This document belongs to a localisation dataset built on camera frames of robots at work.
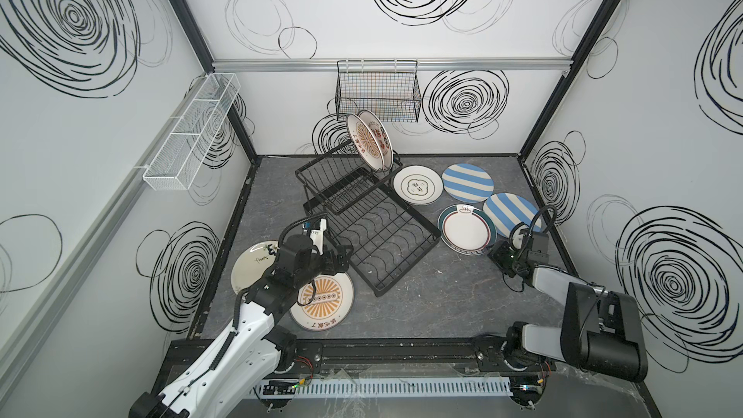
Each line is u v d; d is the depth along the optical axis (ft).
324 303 2.71
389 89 3.16
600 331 1.39
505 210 3.37
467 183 3.68
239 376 1.76
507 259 2.59
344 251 3.04
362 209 3.33
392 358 2.47
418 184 3.66
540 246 2.36
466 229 3.21
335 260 2.30
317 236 2.32
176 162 2.37
